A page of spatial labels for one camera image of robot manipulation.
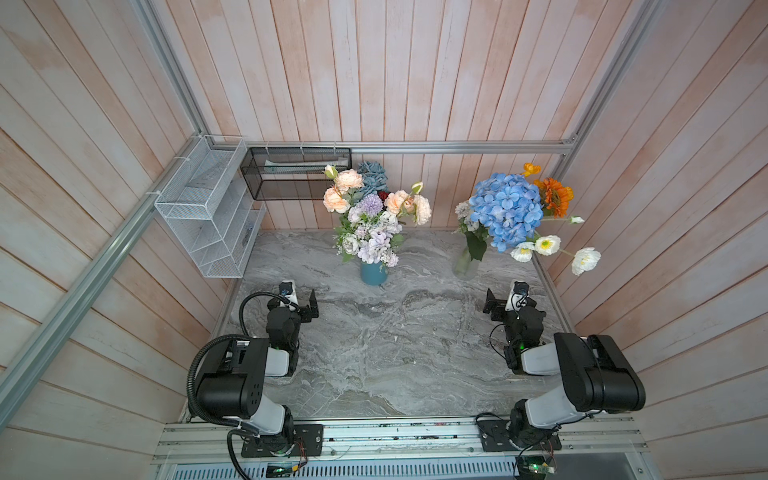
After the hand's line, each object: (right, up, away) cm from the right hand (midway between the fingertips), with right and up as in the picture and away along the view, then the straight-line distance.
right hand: (505, 289), depth 91 cm
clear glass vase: (-10, +6, +10) cm, 15 cm away
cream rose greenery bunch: (-42, +16, -16) cm, 48 cm away
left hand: (-65, -2, 0) cm, 65 cm away
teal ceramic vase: (-41, +4, +14) cm, 44 cm away
